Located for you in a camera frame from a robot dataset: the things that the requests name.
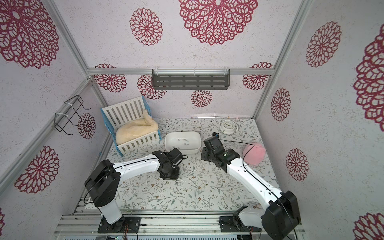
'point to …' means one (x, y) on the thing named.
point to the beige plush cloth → (136, 128)
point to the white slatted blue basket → (117, 114)
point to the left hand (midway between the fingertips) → (175, 178)
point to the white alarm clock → (229, 127)
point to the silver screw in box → (183, 139)
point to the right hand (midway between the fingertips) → (208, 154)
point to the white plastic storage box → (188, 142)
